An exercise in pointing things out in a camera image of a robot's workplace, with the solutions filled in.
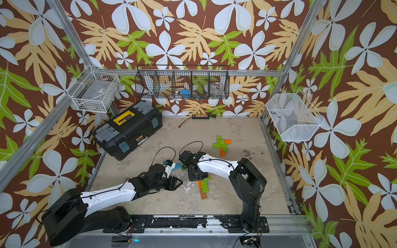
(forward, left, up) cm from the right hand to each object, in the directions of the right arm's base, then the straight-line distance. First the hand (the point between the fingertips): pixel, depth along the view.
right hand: (195, 177), depth 88 cm
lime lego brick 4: (-1, -7, +1) cm, 7 cm away
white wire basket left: (+37, +57, +34) cm, 75 cm away
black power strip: (+50, -4, +1) cm, 50 cm away
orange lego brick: (+25, -22, 0) cm, 34 cm away
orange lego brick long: (+16, -18, 0) cm, 24 cm away
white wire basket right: (+23, -56, +25) cm, 65 cm away
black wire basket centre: (+51, -1, +30) cm, 59 cm away
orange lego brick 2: (-4, -3, -1) cm, 5 cm away
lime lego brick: (+26, -16, +1) cm, 31 cm away
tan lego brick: (-9, -5, -2) cm, 11 cm away
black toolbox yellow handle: (+23, +40, +16) cm, 48 cm away
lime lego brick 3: (-5, -6, 0) cm, 8 cm away
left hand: (-3, +7, +4) cm, 9 cm away
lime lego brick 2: (+22, -16, +1) cm, 28 cm away
